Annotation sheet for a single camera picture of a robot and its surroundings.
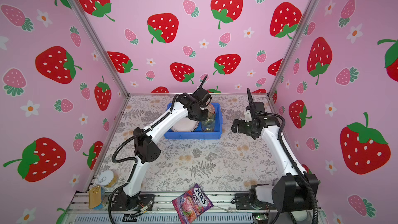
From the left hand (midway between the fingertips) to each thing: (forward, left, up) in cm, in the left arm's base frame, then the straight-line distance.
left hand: (205, 118), depth 87 cm
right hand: (-7, -18, +1) cm, 20 cm away
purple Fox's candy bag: (-40, +7, -14) cm, 43 cm away
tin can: (-30, +49, -11) cm, 59 cm away
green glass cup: (-1, -2, -6) cm, 6 cm away
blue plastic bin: (-5, +4, -9) cm, 11 cm away
